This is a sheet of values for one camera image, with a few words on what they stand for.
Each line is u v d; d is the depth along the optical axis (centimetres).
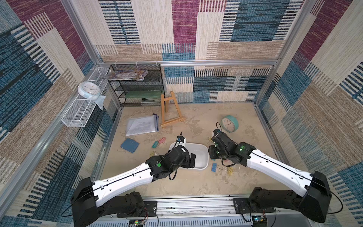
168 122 105
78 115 91
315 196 39
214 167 86
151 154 91
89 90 75
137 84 108
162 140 99
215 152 70
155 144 96
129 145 97
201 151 91
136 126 108
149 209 74
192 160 67
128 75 87
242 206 73
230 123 97
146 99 111
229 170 85
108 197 42
